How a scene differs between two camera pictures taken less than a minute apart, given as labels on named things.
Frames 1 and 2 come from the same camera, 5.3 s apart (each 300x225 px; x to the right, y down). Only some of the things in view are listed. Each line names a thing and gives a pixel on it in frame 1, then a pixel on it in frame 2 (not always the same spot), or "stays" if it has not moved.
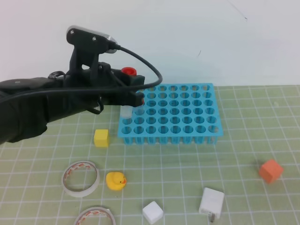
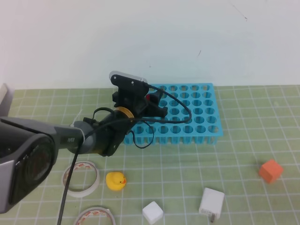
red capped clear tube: x=129 y=71 -> x=147 y=97
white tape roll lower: x=104 y=210 stays
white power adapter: x=211 y=203 stays
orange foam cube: x=270 y=171 stays
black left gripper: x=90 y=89 -> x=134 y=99
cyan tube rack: x=181 y=114 stays
